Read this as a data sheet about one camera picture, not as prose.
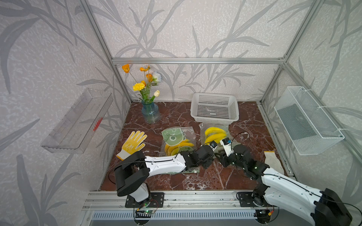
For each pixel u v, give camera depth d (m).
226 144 0.71
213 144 0.71
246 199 0.73
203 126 0.99
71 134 0.64
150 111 0.99
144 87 0.87
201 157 0.63
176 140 0.91
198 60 0.93
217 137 0.93
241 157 0.62
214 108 1.16
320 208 0.40
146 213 0.72
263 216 0.72
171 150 0.89
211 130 0.96
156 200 0.72
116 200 0.75
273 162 0.87
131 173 0.46
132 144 0.94
